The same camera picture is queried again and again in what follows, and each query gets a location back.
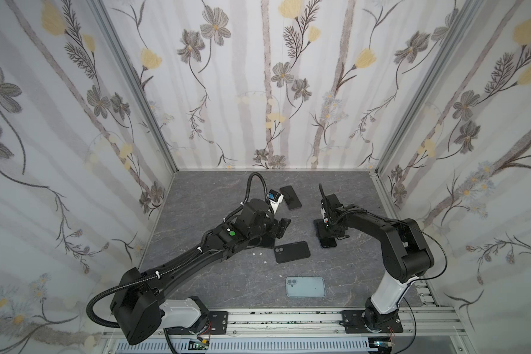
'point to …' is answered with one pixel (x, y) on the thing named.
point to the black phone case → (291, 251)
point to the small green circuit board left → (194, 345)
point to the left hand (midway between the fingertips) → (280, 211)
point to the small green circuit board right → (384, 344)
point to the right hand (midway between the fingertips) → (320, 227)
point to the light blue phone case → (307, 287)
